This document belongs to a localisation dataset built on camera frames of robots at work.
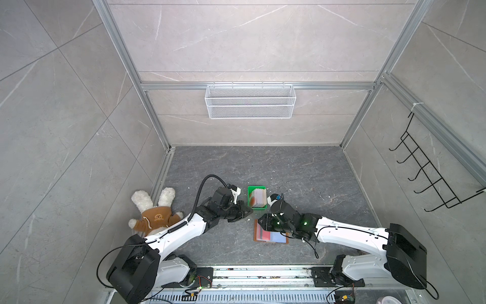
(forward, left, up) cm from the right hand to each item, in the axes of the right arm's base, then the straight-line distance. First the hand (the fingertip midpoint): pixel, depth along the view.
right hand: (258, 221), depth 80 cm
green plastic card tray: (+19, +3, -5) cm, 20 cm away
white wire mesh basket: (+58, +2, +21) cm, 62 cm away
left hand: (+4, +2, +4) cm, 6 cm away
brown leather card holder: (-3, -2, -8) cm, 9 cm away
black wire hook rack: (-1, -63, +22) cm, 66 cm away
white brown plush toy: (+2, +45, 0) cm, 45 cm away
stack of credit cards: (+14, -1, -5) cm, 15 cm away
